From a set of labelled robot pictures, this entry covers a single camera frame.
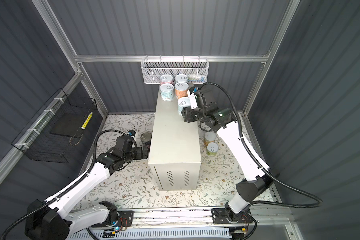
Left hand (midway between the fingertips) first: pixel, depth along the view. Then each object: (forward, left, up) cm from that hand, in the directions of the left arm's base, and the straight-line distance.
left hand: (141, 148), depth 82 cm
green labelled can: (+3, -42, -9) cm, 43 cm away
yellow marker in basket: (+12, +28, +12) cm, 32 cm away
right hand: (+6, -26, +21) cm, 34 cm away
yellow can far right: (+11, -41, -7) cm, 43 cm away
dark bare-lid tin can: (+10, -1, -4) cm, 10 cm away
